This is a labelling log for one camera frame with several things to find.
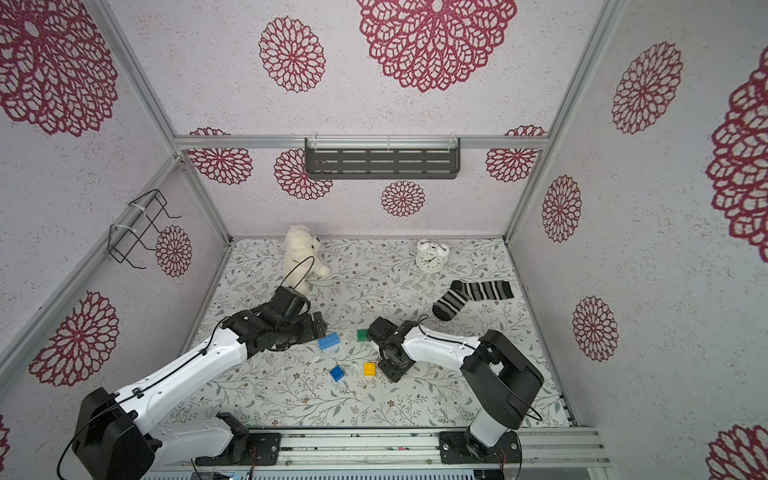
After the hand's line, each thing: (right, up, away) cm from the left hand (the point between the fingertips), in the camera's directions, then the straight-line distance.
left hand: (313, 332), depth 81 cm
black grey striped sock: (+47, +9, +22) cm, 52 cm away
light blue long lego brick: (+3, -5, +10) cm, 11 cm away
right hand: (+22, -11, +6) cm, 25 cm away
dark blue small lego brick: (+6, -13, +4) cm, 14 cm away
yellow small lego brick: (+15, -12, +4) cm, 20 cm away
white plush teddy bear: (-7, +20, +11) cm, 24 cm away
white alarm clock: (+36, +21, +23) cm, 48 cm away
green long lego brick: (+13, -4, +11) cm, 17 cm away
